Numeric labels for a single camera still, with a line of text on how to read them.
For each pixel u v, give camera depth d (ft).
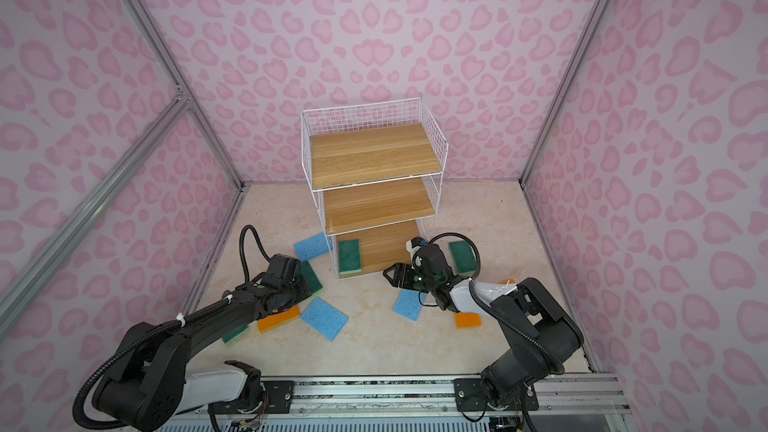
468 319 2.82
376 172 2.19
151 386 1.34
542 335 1.46
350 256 3.13
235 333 2.17
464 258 3.20
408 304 2.88
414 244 2.75
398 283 2.63
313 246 3.30
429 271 2.36
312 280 3.04
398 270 2.63
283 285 2.30
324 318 2.81
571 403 2.39
